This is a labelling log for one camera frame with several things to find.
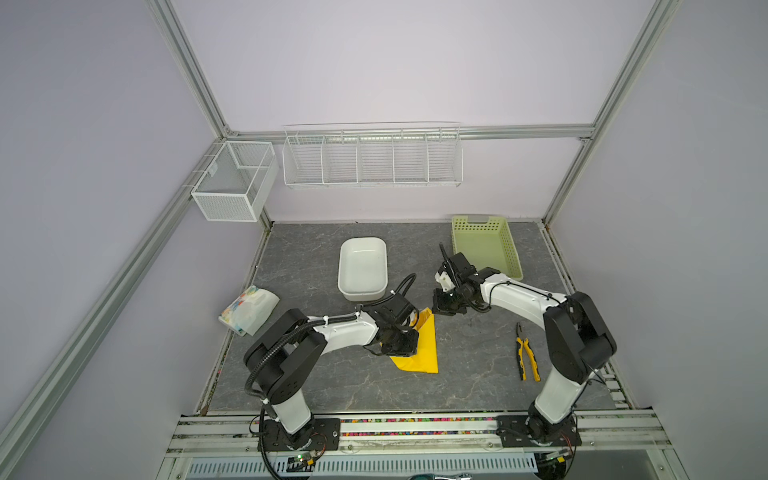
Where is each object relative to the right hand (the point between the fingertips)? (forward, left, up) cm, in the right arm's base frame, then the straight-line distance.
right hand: (433, 312), depth 91 cm
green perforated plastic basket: (+31, -23, -3) cm, 38 cm away
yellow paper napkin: (-13, +3, -5) cm, 14 cm away
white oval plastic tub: (+19, +24, -3) cm, 31 cm away
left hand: (-12, +6, -3) cm, 14 cm away
